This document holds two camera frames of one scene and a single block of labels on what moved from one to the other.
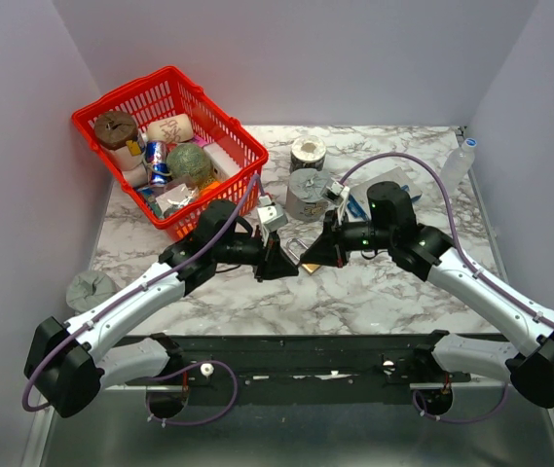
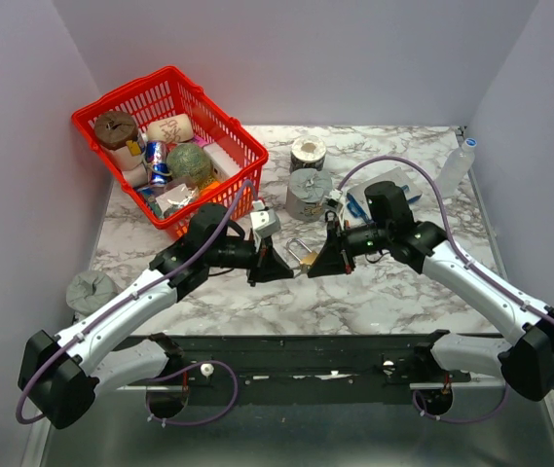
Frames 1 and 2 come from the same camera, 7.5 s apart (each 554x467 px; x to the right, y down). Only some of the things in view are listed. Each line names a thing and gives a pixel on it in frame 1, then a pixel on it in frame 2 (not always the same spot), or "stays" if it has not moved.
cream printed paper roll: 171,129 stays
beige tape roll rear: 307,153 stays
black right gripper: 329,248 → 335,257
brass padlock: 310,268 stays
